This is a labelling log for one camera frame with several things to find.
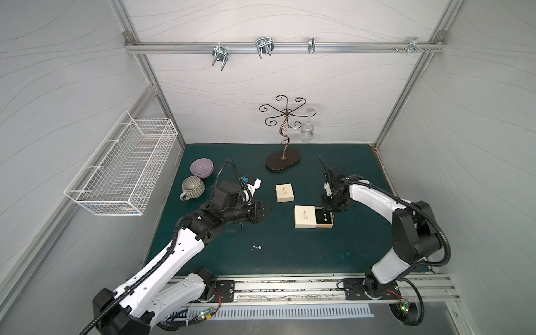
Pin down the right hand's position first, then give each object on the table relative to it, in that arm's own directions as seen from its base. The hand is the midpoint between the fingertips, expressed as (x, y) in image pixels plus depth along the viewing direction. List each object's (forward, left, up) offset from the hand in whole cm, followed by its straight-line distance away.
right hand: (324, 207), depth 90 cm
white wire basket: (-6, +74, +27) cm, 79 cm away
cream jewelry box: (-4, +6, -2) cm, 7 cm away
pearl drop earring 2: (-17, +28, -5) cm, 33 cm away
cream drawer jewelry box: (+7, +18, -1) cm, 19 cm away
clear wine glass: (+31, +7, +17) cm, 36 cm away
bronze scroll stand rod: (+31, +19, +26) cm, 44 cm away
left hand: (-11, +23, +18) cm, 31 cm away
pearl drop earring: (-4, 0, -3) cm, 5 cm away
